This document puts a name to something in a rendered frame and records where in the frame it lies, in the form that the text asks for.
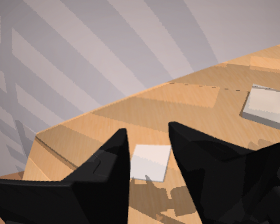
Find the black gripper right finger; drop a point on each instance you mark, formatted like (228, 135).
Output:
(225, 181)

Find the white square pad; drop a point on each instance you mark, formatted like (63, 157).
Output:
(149, 162)

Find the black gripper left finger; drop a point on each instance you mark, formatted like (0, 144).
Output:
(95, 193)

